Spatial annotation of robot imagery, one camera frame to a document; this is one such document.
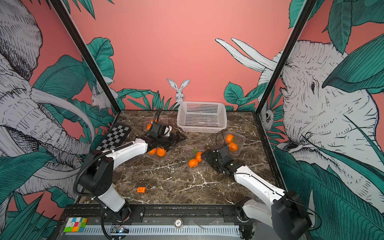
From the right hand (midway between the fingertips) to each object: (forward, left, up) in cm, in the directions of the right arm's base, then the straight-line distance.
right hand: (204, 155), depth 84 cm
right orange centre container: (+6, +27, -6) cm, 29 cm away
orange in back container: (+26, +39, -5) cm, 47 cm away
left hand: (+9, +12, +3) cm, 15 cm away
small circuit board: (-34, +41, -9) cm, 54 cm away
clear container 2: (0, +29, -5) cm, 29 cm away
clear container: (+37, +44, -11) cm, 58 cm away
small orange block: (-17, +35, -8) cm, 39 cm away
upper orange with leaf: (+3, +3, -7) cm, 8 cm away
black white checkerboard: (+17, +61, -6) cm, 64 cm away
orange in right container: (+15, -17, -4) cm, 23 cm away
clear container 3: (+14, -21, -6) cm, 26 cm away
